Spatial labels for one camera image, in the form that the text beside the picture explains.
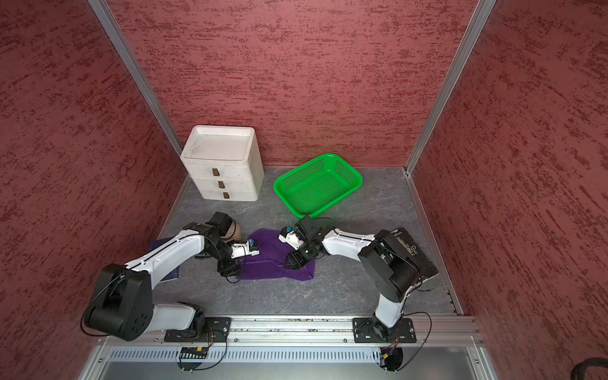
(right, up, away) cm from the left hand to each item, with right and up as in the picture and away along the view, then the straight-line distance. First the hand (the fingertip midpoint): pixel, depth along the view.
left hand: (238, 266), depth 84 cm
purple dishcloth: (+11, 0, +4) cm, 12 cm away
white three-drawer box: (-7, +39, +5) cm, 40 cm away
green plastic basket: (+30, +30, +29) cm, 52 cm away
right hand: (+19, -1, +2) cm, 19 cm away
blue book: (-39, +5, +13) cm, 41 cm away
